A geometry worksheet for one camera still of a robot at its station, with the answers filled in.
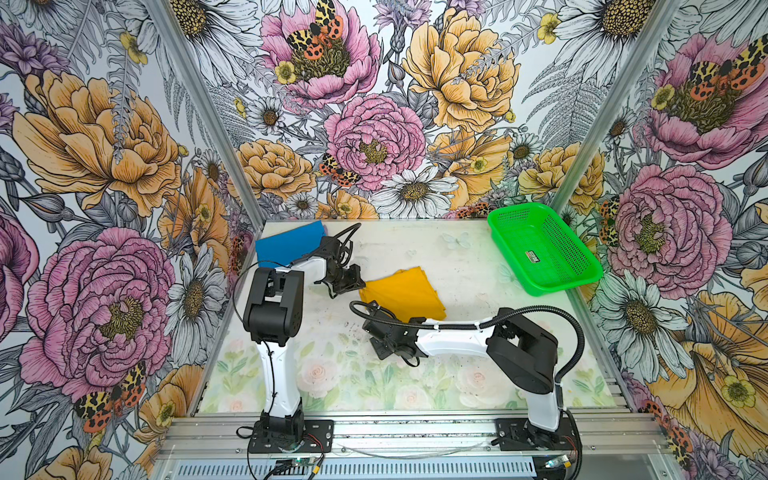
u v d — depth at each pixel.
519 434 0.74
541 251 1.12
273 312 0.56
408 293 0.99
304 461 0.70
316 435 0.74
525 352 0.49
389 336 0.69
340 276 0.89
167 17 0.72
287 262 0.64
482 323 0.53
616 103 0.88
